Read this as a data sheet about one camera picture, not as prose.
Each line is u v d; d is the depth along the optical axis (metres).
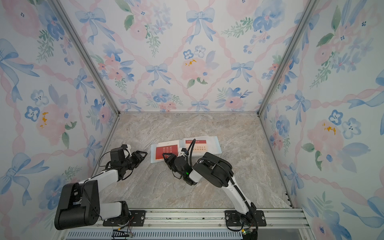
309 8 0.69
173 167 0.85
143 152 0.89
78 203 0.46
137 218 0.74
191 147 0.90
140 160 0.81
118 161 0.70
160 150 0.97
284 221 1.52
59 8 0.69
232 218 0.73
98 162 0.99
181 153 0.90
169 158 0.85
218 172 0.56
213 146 1.00
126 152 0.75
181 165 0.75
